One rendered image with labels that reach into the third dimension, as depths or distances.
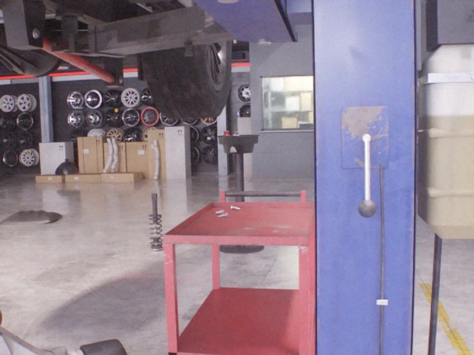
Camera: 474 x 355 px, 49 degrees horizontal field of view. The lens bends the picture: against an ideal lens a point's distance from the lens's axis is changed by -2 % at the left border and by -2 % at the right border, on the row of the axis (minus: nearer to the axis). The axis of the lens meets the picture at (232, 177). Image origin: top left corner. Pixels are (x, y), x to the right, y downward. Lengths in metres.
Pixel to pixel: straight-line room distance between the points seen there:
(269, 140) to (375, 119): 10.21
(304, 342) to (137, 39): 1.05
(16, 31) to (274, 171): 9.70
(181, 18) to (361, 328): 0.96
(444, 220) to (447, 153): 0.13
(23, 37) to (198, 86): 0.73
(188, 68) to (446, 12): 1.25
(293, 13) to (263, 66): 10.19
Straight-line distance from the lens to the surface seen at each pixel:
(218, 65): 2.65
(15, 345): 2.13
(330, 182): 1.08
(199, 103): 2.29
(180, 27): 1.57
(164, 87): 2.25
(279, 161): 11.27
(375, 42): 1.09
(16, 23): 1.89
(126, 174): 12.03
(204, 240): 1.65
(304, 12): 1.15
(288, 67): 11.28
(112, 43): 1.75
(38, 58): 2.73
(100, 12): 2.19
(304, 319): 1.68
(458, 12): 1.17
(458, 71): 1.14
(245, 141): 4.96
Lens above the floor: 1.21
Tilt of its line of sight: 6 degrees down
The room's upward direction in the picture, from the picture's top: 1 degrees counter-clockwise
